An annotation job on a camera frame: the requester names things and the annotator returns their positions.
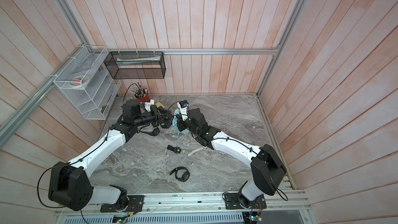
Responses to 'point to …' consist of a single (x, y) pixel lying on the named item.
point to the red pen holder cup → (142, 98)
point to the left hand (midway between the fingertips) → (171, 113)
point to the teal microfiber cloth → (174, 122)
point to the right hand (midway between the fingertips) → (176, 114)
